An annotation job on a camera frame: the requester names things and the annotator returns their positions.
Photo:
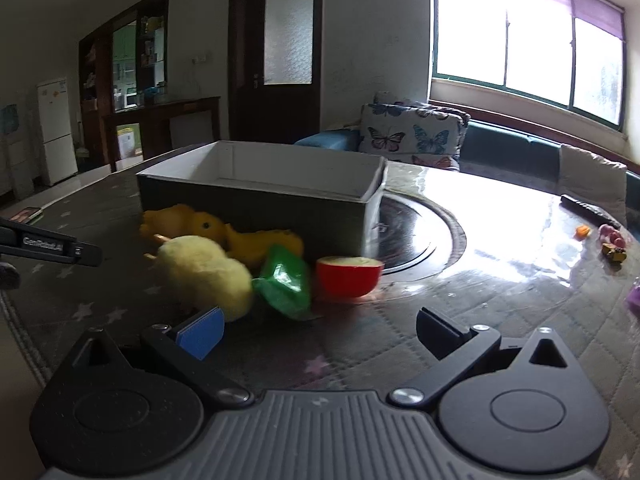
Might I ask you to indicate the dark wooden console table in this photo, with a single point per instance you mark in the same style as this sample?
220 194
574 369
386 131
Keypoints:
165 110

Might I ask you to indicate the dark wooden cabinet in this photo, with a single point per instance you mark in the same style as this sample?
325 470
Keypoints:
125 70

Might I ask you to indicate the green toy packet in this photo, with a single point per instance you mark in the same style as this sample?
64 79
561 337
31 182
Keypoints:
285 280

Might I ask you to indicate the grey cardboard box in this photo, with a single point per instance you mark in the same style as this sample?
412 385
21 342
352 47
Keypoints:
280 210

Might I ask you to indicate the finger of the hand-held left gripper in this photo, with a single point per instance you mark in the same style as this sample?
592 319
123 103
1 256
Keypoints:
89 254

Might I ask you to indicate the purple window blind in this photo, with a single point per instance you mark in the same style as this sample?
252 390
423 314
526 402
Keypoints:
565 2

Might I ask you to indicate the butterfly print cushion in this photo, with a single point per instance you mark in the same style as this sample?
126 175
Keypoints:
410 135

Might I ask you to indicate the window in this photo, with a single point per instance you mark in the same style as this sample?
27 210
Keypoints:
535 50

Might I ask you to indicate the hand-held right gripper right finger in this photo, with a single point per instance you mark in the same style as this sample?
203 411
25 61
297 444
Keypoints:
442 335

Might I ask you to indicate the small orange toy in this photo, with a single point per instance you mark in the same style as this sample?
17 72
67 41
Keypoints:
582 232

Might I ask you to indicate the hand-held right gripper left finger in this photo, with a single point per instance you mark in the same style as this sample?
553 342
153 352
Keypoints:
202 334

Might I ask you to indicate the smartphone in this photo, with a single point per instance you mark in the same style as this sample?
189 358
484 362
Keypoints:
26 215

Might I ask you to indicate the purple object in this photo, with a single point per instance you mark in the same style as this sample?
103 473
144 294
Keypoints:
635 300

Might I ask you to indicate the small yellow toy car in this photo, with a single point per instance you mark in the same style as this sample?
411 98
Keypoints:
614 252

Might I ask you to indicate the yellow rubber toy animal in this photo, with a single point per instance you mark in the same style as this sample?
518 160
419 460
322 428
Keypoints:
210 227

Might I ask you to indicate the black remote control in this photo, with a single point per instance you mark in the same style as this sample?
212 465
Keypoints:
585 207

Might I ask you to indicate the yellow cardboard box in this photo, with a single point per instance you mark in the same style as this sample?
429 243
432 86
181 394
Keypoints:
129 142

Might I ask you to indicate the round black table hob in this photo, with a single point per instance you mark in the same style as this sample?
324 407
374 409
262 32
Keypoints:
420 235

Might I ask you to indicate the dark wooden door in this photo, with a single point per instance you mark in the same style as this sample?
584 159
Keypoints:
272 50

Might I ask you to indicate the blue sofa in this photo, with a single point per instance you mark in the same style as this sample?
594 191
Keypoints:
505 152

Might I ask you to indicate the white refrigerator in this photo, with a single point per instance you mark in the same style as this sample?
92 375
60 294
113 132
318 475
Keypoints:
57 130

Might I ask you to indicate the yellow plush chick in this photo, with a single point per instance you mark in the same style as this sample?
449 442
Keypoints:
205 272

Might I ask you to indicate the red toy apple half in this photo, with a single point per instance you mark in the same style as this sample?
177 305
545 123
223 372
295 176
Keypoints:
347 280

